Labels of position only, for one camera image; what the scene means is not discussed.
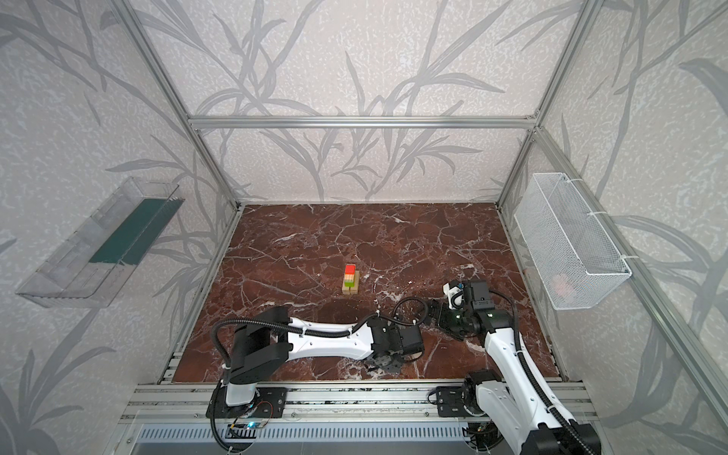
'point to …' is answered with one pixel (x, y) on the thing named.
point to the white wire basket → (575, 258)
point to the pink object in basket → (562, 286)
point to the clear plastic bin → (89, 269)
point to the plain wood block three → (350, 290)
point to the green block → (349, 282)
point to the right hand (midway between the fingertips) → (427, 310)
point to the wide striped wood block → (349, 281)
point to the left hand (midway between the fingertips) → (396, 358)
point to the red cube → (350, 269)
